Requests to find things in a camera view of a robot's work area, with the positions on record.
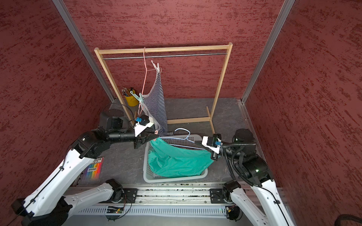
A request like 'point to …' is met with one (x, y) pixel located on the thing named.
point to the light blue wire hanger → (188, 146)
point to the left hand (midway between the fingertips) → (154, 136)
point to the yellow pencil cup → (131, 101)
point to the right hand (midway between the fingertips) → (196, 143)
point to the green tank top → (171, 161)
